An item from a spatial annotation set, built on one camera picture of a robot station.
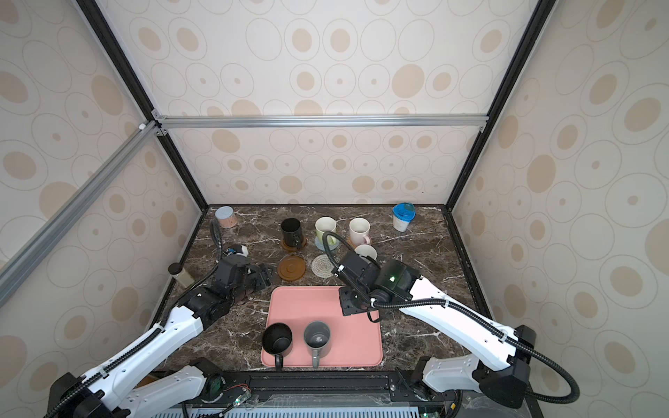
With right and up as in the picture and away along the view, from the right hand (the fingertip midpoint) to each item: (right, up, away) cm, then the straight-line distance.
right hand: (353, 302), depth 70 cm
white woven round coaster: (-10, +5, +30) cm, 32 cm away
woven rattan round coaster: (+1, +14, +42) cm, 45 cm away
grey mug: (-11, -14, +12) cm, 21 cm away
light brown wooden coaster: (-22, +5, +29) cm, 37 cm away
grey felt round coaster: (-12, +13, +36) cm, 40 cm away
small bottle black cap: (-59, +6, +18) cm, 62 cm away
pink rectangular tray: (+1, -14, +10) cm, 17 cm away
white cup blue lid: (+22, +26, +36) cm, 49 cm away
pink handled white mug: (+4, +20, +31) cm, 37 cm away
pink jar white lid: (-52, +25, +40) cm, 70 cm away
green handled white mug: (-11, +21, +32) cm, 40 cm away
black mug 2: (-23, -15, +12) cm, 30 cm away
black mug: (-22, +18, +30) cm, 42 cm away
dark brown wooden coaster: (-23, +12, +36) cm, 44 cm away
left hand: (-24, +7, +10) cm, 27 cm away
